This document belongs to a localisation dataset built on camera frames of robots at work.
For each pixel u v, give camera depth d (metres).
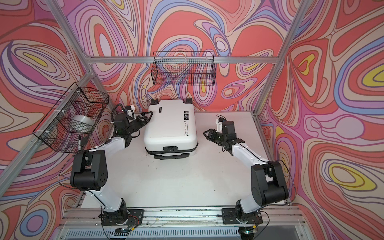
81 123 0.70
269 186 0.44
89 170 0.48
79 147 0.71
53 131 0.66
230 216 0.72
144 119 0.81
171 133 0.82
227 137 0.69
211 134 0.78
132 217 0.73
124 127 0.72
